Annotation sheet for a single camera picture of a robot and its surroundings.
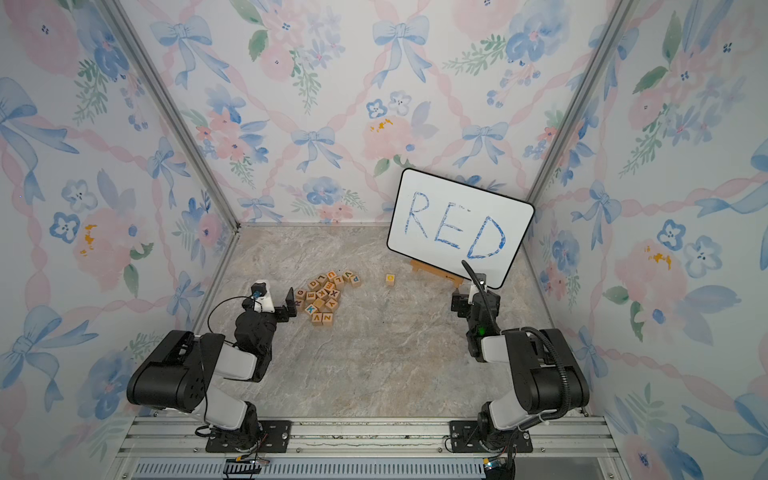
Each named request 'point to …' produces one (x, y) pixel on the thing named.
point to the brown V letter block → (317, 318)
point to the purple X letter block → (334, 294)
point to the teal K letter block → (311, 309)
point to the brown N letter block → (327, 318)
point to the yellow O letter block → (390, 279)
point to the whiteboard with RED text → (443, 222)
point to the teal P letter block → (355, 280)
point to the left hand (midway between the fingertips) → (278, 288)
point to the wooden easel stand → (436, 273)
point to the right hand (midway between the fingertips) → (477, 289)
